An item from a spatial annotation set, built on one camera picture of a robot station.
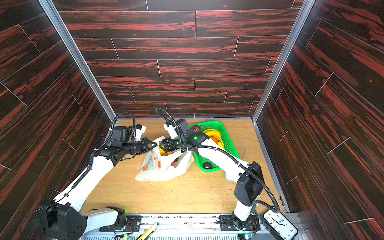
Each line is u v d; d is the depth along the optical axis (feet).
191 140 1.88
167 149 2.18
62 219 1.27
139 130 2.34
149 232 2.31
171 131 2.25
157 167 2.70
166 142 2.18
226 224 2.40
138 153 2.28
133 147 2.14
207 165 2.94
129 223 2.40
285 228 2.29
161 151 2.41
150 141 2.40
